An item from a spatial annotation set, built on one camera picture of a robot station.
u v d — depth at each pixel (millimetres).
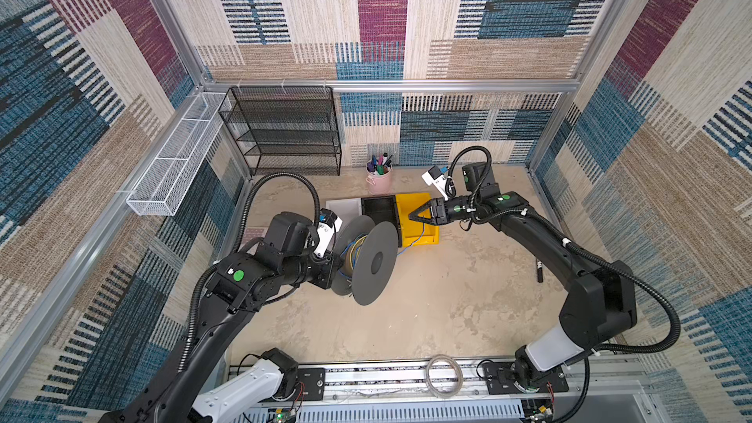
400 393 732
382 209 1243
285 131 1106
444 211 691
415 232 977
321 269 528
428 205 715
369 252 669
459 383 731
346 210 1043
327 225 568
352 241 675
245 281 414
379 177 1057
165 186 706
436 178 729
